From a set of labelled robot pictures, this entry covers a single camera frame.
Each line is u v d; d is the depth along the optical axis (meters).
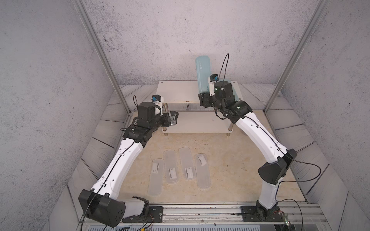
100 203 0.37
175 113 0.66
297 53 0.87
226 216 0.73
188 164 0.92
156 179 0.85
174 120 0.66
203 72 0.72
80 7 0.70
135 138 0.48
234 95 0.81
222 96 0.55
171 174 0.86
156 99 0.62
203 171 0.88
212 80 0.63
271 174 0.53
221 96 0.56
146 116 0.52
